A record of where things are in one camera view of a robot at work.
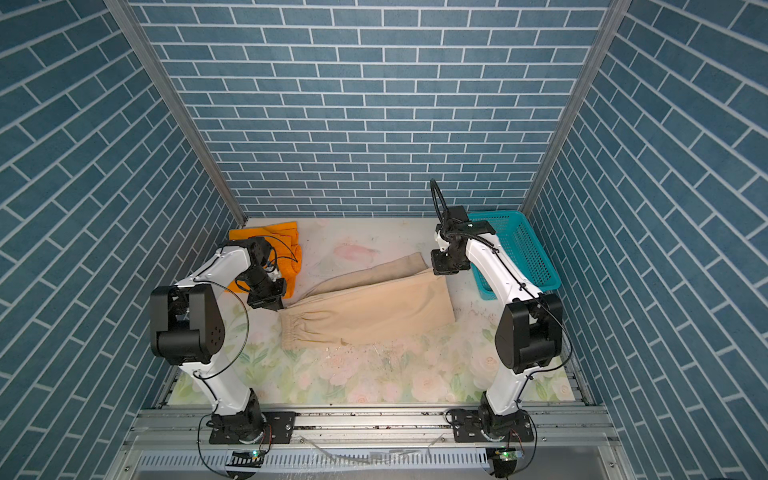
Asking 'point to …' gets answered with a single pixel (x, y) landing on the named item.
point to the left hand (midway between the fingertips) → (282, 305)
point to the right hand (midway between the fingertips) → (439, 265)
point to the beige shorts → (399, 296)
